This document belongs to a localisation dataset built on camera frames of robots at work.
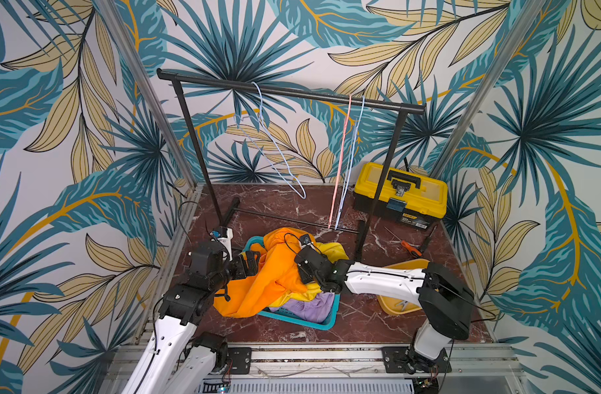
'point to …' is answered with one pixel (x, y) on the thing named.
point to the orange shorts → (279, 275)
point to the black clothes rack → (223, 216)
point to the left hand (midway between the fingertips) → (246, 260)
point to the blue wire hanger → (237, 116)
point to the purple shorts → (317, 309)
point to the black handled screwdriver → (428, 240)
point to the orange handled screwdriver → (409, 246)
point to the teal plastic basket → (282, 316)
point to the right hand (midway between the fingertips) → (304, 262)
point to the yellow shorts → (332, 251)
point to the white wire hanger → (349, 168)
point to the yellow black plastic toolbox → (410, 199)
